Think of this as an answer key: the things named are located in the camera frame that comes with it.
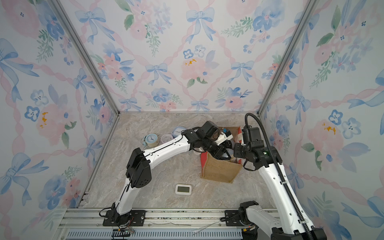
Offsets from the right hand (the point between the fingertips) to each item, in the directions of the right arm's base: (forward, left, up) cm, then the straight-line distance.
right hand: (241, 147), depth 74 cm
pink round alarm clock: (+19, +43, -19) cm, 51 cm away
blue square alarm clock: (+26, +36, -19) cm, 48 cm away
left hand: (-2, +5, -4) cm, 7 cm away
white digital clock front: (-14, +29, -20) cm, 38 cm away
